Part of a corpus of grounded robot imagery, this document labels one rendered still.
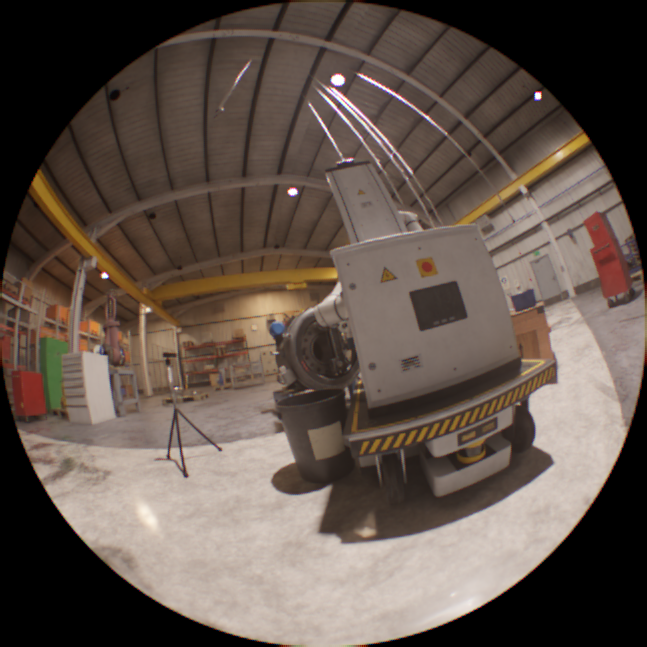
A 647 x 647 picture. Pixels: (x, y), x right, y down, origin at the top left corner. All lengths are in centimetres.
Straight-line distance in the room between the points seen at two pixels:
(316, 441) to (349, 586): 54
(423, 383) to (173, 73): 820
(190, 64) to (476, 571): 842
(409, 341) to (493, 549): 62
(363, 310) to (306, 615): 79
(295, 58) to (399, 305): 790
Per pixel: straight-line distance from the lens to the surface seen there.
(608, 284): 382
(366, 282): 60
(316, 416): 77
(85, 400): 406
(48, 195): 838
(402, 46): 898
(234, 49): 774
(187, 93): 801
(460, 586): 56
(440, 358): 61
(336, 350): 169
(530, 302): 162
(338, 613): 55
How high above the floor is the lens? 52
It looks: 10 degrees up
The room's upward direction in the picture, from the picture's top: 12 degrees counter-clockwise
